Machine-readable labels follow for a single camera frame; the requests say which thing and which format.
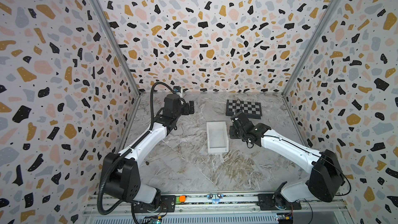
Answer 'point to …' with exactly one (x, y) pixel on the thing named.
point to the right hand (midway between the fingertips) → (234, 130)
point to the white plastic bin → (217, 137)
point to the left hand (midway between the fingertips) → (189, 101)
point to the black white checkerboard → (253, 109)
